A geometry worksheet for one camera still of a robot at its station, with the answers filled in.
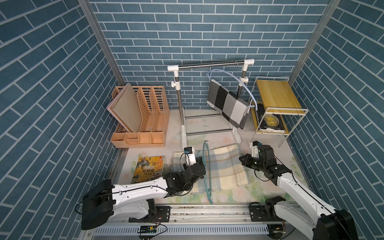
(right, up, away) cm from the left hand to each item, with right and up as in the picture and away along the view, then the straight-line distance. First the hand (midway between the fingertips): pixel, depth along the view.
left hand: (207, 160), depth 77 cm
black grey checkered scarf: (+18, +27, +11) cm, 34 cm away
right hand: (+20, -1, +8) cm, 21 cm away
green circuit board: (-29, -32, -5) cm, 44 cm away
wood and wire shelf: (+36, +27, -1) cm, 45 cm away
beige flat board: (-52, +31, +21) cm, 64 cm away
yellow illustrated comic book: (-35, -8, +11) cm, 37 cm away
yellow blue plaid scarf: (+11, -7, +12) cm, 18 cm away
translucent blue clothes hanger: (+26, +29, +2) cm, 38 cm away
